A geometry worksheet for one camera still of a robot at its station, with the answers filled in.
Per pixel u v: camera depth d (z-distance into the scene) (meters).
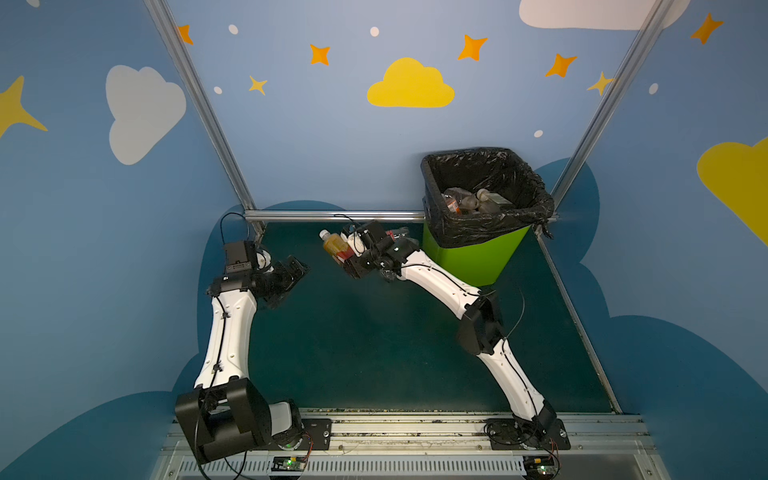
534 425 0.63
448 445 0.74
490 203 0.99
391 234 1.15
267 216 1.26
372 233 0.72
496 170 0.96
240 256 0.61
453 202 0.83
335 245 0.92
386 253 0.70
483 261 0.95
